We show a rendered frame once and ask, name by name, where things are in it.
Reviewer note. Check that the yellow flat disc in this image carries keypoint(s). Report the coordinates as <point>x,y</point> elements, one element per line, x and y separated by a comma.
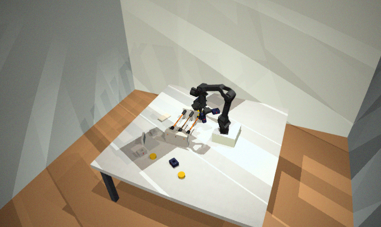
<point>181,174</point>
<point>153,156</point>

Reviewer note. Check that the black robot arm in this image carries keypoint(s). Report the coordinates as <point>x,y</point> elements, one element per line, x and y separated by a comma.
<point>200,92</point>

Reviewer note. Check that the tan flat block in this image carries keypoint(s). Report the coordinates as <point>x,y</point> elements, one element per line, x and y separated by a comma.
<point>164,117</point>

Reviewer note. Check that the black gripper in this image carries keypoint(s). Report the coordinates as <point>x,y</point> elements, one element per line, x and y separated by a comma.
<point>205,110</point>

